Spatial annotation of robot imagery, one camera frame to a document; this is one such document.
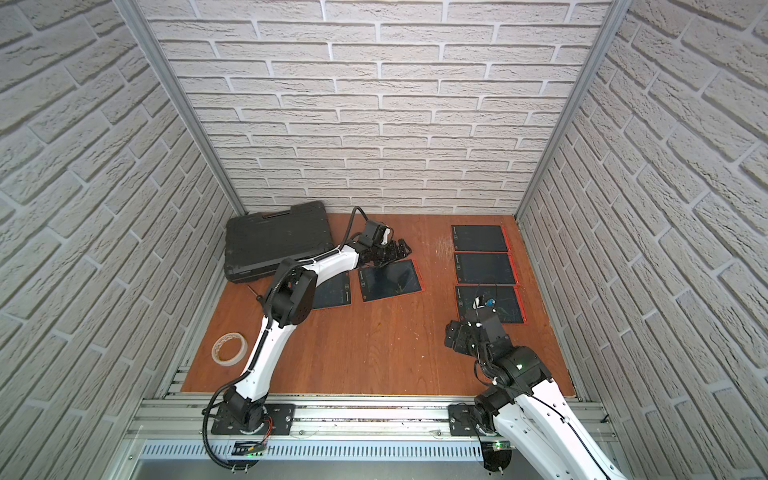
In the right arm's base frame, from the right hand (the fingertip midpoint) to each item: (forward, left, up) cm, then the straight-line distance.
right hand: (464, 331), depth 77 cm
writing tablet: (+38, -17, -11) cm, 43 cm away
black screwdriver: (+20, +62, -9) cm, 66 cm away
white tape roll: (+4, +71, -10) cm, 71 cm away
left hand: (+32, +11, -7) cm, 35 cm away
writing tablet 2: (+27, -17, -11) cm, 34 cm away
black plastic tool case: (+37, +64, -3) cm, 74 cm away
